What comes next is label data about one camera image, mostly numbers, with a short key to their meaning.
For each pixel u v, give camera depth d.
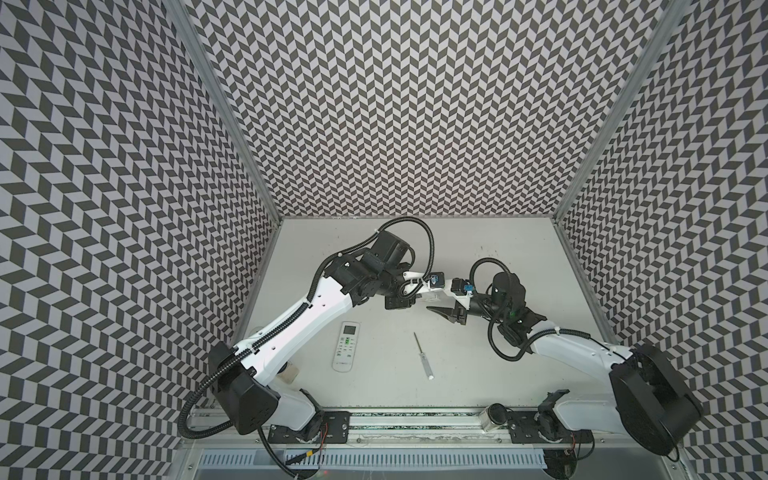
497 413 0.71
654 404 0.42
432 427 0.75
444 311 0.74
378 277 0.53
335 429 0.72
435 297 0.75
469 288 0.63
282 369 0.74
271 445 0.69
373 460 0.69
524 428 0.72
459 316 0.69
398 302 0.63
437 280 0.60
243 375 0.39
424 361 0.84
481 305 0.68
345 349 0.84
